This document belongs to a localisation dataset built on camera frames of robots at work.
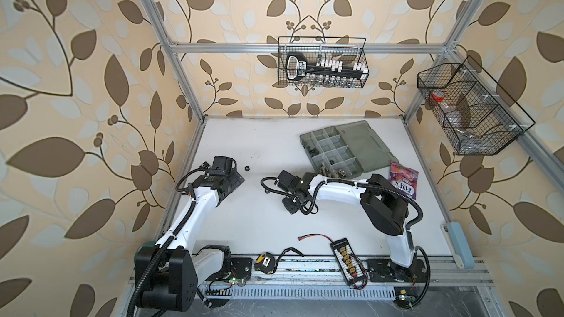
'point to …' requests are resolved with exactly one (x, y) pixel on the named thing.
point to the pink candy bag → (404, 178)
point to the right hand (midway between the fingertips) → (292, 206)
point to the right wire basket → (478, 117)
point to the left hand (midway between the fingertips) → (232, 183)
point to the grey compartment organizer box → (355, 147)
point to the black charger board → (352, 268)
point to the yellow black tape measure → (266, 262)
